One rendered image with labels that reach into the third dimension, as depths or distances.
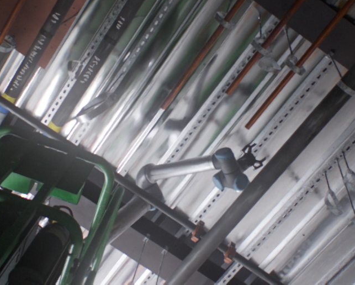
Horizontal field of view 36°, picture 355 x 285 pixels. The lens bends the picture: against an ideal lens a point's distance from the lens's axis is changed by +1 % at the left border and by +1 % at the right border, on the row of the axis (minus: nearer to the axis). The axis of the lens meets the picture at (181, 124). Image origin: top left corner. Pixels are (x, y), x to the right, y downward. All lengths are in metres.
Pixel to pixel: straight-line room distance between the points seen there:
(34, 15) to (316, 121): 1.84
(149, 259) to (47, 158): 1.61
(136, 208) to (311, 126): 1.11
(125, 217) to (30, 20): 1.35
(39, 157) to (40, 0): 1.38
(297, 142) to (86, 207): 1.61
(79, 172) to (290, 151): 0.98
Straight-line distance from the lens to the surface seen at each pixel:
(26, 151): 2.31
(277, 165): 2.66
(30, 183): 2.36
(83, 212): 3.70
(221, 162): 2.82
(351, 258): 3.73
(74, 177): 2.28
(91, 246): 2.01
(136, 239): 3.71
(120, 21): 2.81
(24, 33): 3.58
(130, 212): 3.09
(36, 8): 3.51
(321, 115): 2.57
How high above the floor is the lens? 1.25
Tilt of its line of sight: 67 degrees up
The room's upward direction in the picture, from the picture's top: 18 degrees clockwise
